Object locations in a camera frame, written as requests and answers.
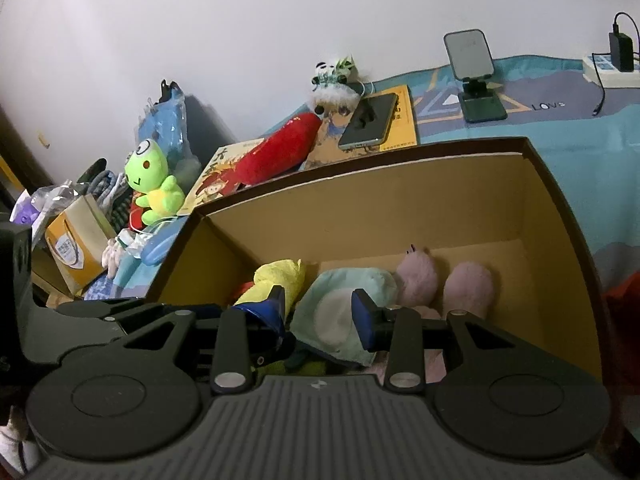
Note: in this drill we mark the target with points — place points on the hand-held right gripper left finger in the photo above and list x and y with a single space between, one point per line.
278 310

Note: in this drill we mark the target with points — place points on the striped cloth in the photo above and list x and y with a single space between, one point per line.
112 195

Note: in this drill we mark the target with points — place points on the mint green soft cloth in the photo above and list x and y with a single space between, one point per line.
325 285

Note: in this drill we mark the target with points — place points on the clear plastic bag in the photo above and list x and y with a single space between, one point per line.
45 200

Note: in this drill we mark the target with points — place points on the phone stand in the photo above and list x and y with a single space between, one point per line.
470 55

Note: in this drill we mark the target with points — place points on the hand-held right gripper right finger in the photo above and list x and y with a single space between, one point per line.
362 320

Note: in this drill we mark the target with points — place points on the yellow book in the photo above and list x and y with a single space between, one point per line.
406 125

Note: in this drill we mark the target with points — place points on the blue plastic bag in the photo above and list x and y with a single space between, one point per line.
167 115

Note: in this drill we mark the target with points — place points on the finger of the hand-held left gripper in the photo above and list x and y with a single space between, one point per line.
257 312

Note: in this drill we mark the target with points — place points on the yellow brown carton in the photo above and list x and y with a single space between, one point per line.
80 245

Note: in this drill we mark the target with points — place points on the light blue pouch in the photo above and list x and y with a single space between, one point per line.
157 250

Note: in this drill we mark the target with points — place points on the green frog plush toy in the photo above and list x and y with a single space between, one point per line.
150 180

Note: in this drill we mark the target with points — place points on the small white plush toy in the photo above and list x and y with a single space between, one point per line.
116 257

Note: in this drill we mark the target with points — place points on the brown cardboard box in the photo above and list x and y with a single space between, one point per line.
400 195

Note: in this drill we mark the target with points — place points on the black charger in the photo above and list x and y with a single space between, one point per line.
621 47

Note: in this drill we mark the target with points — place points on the black smartphone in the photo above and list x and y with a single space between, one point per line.
370 120

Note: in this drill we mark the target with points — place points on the panda plush toy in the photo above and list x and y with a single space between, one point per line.
335 80

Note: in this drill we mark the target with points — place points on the yellow-green plush cloth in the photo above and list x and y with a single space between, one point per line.
280 272

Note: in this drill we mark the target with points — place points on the picture book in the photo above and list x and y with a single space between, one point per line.
215 180

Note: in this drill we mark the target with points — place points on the red chili plush toy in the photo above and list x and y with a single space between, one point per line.
280 152

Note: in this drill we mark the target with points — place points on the white power strip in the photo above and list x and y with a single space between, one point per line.
600 72

